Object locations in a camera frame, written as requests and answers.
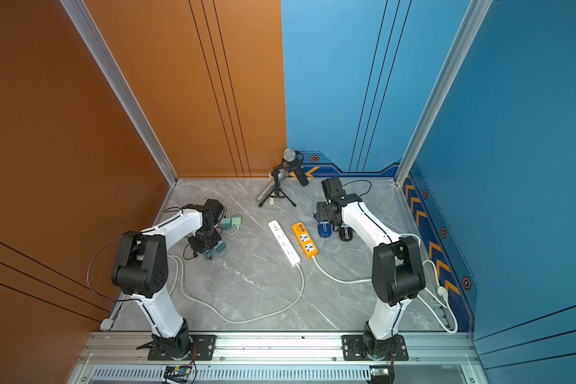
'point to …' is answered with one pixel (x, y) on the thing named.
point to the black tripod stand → (277, 191)
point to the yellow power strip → (309, 246)
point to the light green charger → (236, 220)
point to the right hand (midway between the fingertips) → (329, 211)
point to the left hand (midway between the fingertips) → (211, 244)
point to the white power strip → (292, 256)
